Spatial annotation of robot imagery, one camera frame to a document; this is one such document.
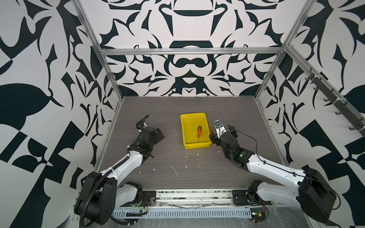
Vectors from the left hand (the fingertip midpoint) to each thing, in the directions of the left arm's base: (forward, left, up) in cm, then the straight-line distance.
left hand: (155, 131), depth 88 cm
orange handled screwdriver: (+5, -28, -9) cm, 30 cm away
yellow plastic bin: (+5, -25, -10) cm, 28 cm away
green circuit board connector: (-42, -52, -11) cm, 68 cm away
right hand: (-3, -38, +7) cm, 39 cm away
